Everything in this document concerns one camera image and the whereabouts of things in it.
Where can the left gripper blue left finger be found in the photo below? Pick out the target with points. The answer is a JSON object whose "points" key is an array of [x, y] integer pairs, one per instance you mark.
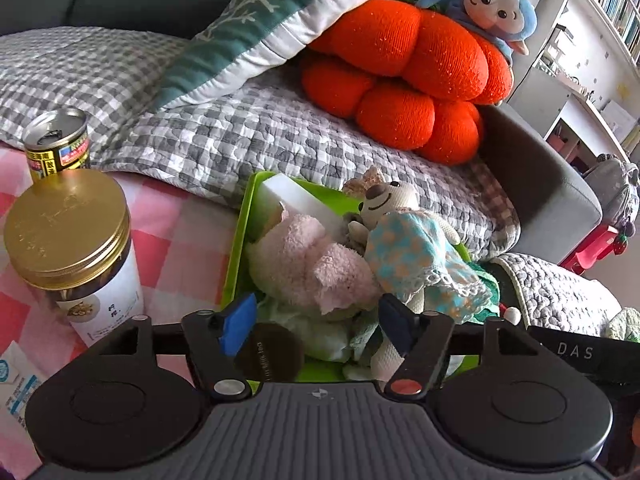
{"points": [[214, 339]]}

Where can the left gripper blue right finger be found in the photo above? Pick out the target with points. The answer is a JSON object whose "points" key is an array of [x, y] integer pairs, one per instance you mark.
{"points": [[422, 342]]}

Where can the bear doll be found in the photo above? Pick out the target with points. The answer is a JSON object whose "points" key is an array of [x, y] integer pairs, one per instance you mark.
{"points": [[415, 254]]}

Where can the pink fluffy plush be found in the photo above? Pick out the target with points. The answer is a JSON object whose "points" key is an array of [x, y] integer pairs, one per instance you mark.
{"points": [[297, 263]]}

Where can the green rectangular storage box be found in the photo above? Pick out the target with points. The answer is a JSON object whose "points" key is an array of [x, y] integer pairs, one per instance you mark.
{"points": [[381, 358]]}

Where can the pink checked tablecloth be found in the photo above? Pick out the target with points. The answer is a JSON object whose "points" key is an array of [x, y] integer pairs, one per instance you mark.
{"points": [[182, 244]]}

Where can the red plastic stool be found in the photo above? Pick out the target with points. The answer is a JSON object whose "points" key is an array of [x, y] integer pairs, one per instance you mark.
{"points": [[603, 240]]}

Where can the white box in bin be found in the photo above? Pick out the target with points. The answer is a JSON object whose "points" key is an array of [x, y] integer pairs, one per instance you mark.
{"points": [[272, 190]]}

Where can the grey fabric sofa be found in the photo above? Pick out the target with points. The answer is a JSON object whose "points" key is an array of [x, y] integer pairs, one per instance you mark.
{"points": [[556, 208]]}

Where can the gold lid jar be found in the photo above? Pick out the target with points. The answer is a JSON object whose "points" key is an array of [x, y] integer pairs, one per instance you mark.
{"points": [[69, 235]]}

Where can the grey hanging bag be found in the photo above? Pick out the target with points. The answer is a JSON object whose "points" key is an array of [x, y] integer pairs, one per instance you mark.
{"points": [[616, 185]]}

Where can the white barcode packet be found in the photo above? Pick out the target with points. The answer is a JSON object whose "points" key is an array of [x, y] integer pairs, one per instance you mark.
{"points": [[19, 379]]}

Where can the drink can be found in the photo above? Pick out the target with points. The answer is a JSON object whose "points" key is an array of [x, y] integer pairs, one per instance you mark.
{"points": [[56, 141]]}

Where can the orange knot cushion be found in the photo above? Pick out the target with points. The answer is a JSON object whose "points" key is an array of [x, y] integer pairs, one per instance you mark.
{"points": [[408, 78]]}

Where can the white shelf unit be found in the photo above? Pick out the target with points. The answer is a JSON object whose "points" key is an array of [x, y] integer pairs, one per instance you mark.
{"points": [[579, 64]]}

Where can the grey checked quilt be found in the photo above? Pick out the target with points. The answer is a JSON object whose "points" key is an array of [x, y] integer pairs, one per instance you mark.
{"points": [[211, 150]]}

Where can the blue monkey plush toy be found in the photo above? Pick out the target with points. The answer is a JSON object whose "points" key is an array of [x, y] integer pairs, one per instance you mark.
{"points": [[505, 23]]}

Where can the white and teal pillow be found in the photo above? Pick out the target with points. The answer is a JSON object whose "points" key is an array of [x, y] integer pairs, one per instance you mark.
{"points": [[249, 38]]}

